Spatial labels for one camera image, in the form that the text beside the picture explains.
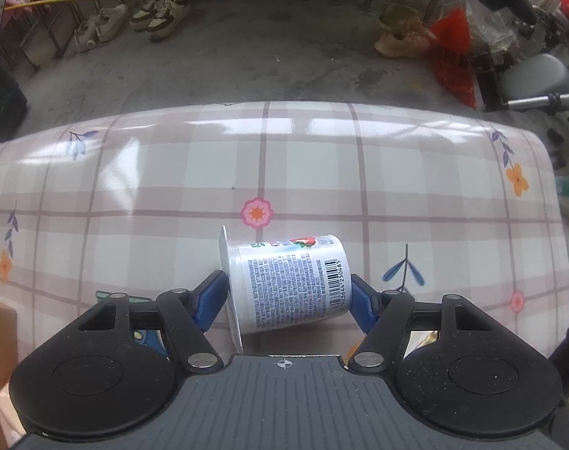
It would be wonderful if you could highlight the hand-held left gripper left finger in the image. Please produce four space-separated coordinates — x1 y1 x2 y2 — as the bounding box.
29 270 230 377

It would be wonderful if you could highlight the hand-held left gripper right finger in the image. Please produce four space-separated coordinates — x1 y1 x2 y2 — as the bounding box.
347 274 536 377

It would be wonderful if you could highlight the white yogurt cup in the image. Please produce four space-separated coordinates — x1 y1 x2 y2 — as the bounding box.
217 225 350 353

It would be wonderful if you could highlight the small red plastic bag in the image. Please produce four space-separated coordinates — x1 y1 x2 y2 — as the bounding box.
426 8 479 110

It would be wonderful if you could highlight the tan shoes pair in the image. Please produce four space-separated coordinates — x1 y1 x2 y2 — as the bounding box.
375 3 432 59

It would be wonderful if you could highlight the grey padded seat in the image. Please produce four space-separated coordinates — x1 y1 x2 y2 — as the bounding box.
497 53 569 102

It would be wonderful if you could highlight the dark hanging cloth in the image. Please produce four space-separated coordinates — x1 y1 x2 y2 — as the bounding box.
0 42 28 142

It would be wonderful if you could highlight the beige sneaker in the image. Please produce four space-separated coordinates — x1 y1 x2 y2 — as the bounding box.
94 3 129 43
73 14 103 53

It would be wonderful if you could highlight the clear plastic bag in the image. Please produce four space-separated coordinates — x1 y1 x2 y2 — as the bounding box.
467 4 516 58

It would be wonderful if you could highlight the yellow stick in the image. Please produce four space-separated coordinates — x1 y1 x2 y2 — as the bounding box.
3 0 94 11

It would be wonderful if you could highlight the metal equipment frame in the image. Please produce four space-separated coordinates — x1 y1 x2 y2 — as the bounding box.
482 4 569 125

